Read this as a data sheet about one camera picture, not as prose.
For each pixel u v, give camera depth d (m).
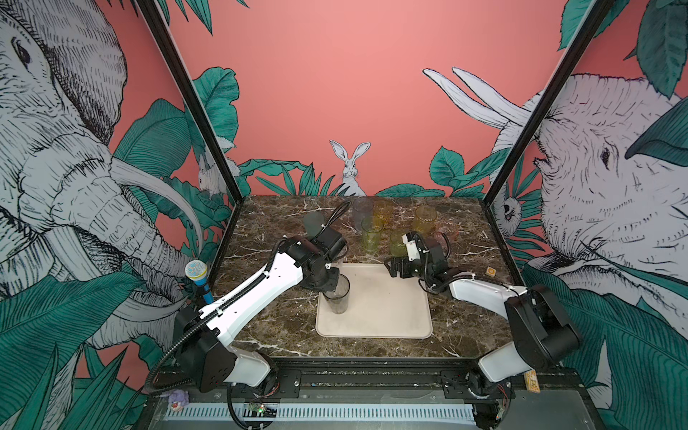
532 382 0.74
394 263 0.82
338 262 0.64
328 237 0.60
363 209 1.18
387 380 0.76
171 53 0.76
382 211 1.28
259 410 0.70
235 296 0.43
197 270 0.71
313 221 1.21
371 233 0.95
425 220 1.16
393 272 0.84
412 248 0.80
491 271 0.97
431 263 0.70
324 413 0.70
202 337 0.39
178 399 0.68
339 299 0.76
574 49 0.76
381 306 0.90
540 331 0.45
